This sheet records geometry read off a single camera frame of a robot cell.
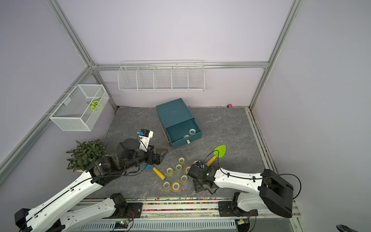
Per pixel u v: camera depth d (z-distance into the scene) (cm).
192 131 87
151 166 86
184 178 83
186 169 87
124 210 67
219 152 95
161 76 99
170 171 86
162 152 62
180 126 82
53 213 40
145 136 59
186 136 83
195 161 91
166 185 81
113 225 71
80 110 83
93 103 81
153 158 60
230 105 124
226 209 74
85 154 70
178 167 87
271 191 42
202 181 60
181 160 91
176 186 81
